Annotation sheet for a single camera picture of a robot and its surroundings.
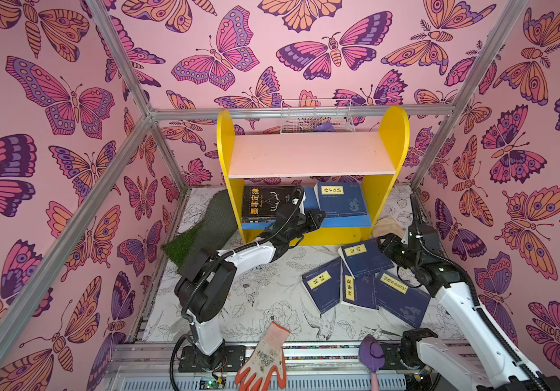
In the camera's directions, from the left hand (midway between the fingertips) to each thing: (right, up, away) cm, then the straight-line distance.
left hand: (330, 212), depth 82 cm
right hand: (+17, -8, -3) cm, 19 cm away
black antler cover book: (-23, +4, +8) cm, 25 cm away
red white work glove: (-20, -43, -9) cm, 48 cm away
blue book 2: (+26, -31, +2) cm, 40 cm away
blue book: (+15, -17, +11) cm, 26 cm away
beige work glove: (+27, -6, +21) cm, 35 cm away
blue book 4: (+11, -28, +3) cm, 30 cm away
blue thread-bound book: (+5, +5, +7) cm, 10 cm away
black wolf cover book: (-25, -3, +7) cm, 26 cm away
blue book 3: (-1, -26, +5) cm, 27 cm away
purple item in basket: (+1, +33, +12) cm, 35 cm away
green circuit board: (-38, -51, -10) cm, 64 cm away
